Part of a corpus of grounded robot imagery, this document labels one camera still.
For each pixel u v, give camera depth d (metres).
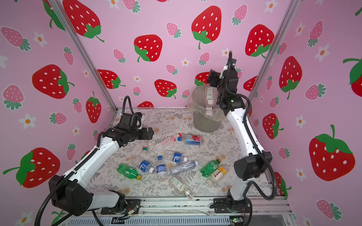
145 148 0.93
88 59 0.88
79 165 0.43
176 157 0.86
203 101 0.81
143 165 0.83
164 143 0.94
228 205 0.66
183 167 0.88
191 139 0.95
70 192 0.40
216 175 0.80
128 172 0.81
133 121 0.62
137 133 0.72
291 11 0.70
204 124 1.06
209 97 0.77
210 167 0.88
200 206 0.75
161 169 0.82
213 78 0.64
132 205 0.74
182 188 0.76
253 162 0.44
